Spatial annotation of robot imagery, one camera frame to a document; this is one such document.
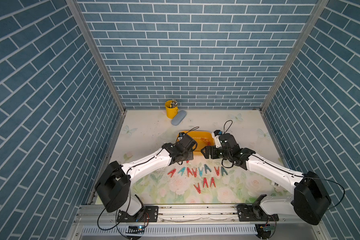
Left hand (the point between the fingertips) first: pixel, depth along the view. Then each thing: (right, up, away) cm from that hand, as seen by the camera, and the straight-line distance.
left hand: (193, 155), depth 84 cm
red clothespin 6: (+7, -15, +1) cm, 17 cm away
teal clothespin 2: (-7, -10, +5) cm, 13 cm away
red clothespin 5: (+3, -18, -2) cm, 19 cm away
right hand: (+9, +3, 0) cm, 9 cm away
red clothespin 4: (-12, -11, +4) cm, 17 cm away
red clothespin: (+1, -11, +3) cm, 12 cm away
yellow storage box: (+8, +7, +17) cm, 20 cm away
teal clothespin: (+8, -9, +5) cm, 13 cm away
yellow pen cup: (-15, +26, +27) cm, 41 cm away
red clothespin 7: (+11, -15, +1) cm, 19 cm away
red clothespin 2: (-3, -11, +5) cm, 12 cm away
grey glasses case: (-10, +22, +30) cm, 39 cm away
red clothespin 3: (+15, -11, +5) cm, 19 cm away
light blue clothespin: (+5, -11, +4) cm, 13 cm away
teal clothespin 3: (+18, -10, +5) cm, 21 cm away
